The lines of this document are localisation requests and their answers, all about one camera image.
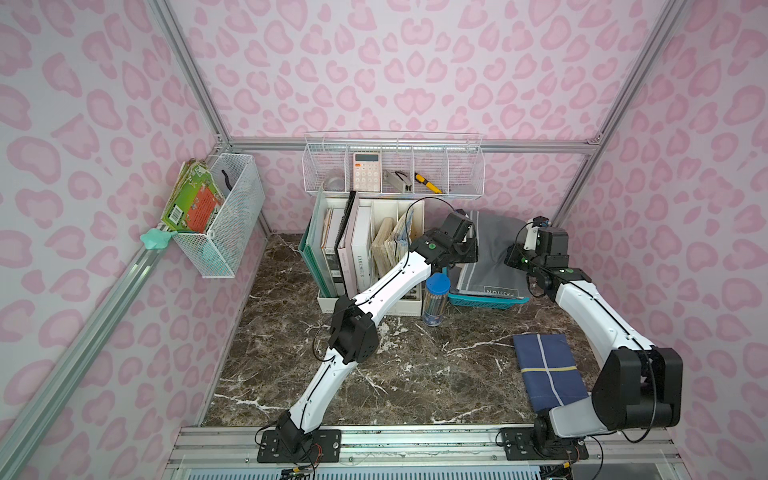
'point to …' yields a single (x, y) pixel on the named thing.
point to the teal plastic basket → (474, 301)
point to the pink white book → (355, 249)
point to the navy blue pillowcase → (549, 370)
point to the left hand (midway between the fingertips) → (475, 243)
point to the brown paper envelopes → (390, 245)
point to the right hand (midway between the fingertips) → (507, 244)
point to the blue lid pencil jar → (437, 288)
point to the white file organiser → (410, 305)
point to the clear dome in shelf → (334, 184)
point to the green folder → (316, 248)
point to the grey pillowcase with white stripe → (490, 273)
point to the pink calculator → (366, 171)
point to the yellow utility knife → (428, 184)
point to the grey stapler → (398, 180)
